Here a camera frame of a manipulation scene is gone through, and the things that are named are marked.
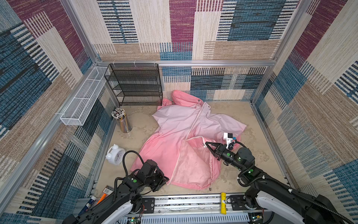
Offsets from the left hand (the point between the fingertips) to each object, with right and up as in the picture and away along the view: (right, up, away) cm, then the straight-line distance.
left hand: (170, 177), depth 79 cm
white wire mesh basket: (-47, +35, -9) cm, 59 cm away
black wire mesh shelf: (-30, +59, +31) cm, 73 cm away
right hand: (+18, +19, -6) cm, 27 cm away
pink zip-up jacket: (+4, +13, +14) cm, 20 cm away
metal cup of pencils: (-33, +35, +10) cm, 49 cm away
